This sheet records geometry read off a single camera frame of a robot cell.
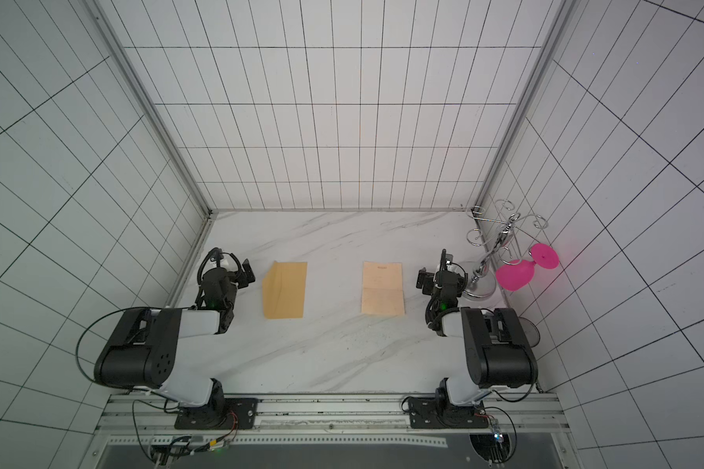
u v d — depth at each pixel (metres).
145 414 0.74
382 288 0.98
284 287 0.97
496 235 0.79
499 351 0.46
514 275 0.81
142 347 0.46
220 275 0.73
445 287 0.71
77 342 0.44
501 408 0.68
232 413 0.72
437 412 0.71
